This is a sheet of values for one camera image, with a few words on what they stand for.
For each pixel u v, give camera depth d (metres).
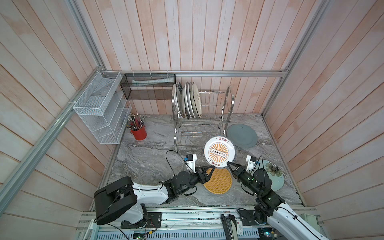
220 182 0.86
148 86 0.91
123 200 0.43
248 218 0.73
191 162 0.70
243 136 1.08
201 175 0.66
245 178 0.68
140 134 1.01
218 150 0.80
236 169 0.72
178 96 0.77
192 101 0.70
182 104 0.72
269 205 0.58
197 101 0.86
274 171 0.90
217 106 0.90
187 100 0.70
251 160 0.73
